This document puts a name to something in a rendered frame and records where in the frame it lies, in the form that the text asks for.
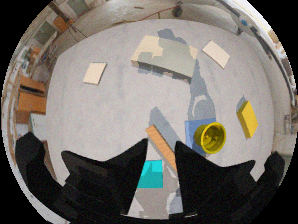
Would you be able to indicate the brown rectangular block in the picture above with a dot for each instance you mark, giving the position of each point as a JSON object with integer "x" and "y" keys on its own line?
{"x": 162, "y": 144}

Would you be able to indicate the yellow flat block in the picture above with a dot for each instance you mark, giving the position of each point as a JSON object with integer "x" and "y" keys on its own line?
{"x": 247, "y": 117}

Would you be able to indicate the beige flat square block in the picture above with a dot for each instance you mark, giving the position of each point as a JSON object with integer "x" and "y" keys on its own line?
{"x": 94, "y": 74}

